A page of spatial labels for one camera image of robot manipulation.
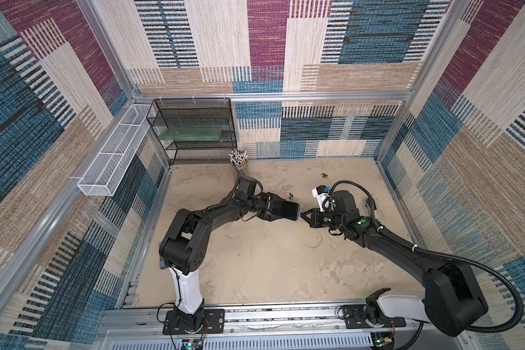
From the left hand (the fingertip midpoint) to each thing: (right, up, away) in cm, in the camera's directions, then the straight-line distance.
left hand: (287, 204), depth 88 cm
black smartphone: (0, -2, +1) cm, 2 cm away
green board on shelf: (-39, +29, +6) cm, 50 cm away
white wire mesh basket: (-75, +13, +5) cm, 77 cm away
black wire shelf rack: (-40, +41, +14) cm, 59 cm away
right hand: (+6, -5, -3) cm, 8 cm away
